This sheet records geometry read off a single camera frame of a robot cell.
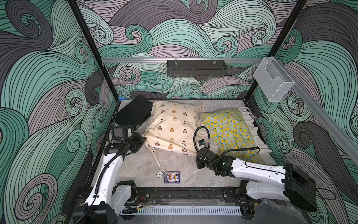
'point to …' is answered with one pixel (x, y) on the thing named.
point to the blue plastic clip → (121, 98)
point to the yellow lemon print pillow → (232, 135)
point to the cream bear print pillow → (172, 128)
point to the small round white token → (159, 174)
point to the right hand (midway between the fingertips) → (195, 158)
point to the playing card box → (172, 177)
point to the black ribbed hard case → (135, 112)
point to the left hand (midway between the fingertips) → (146, 136)
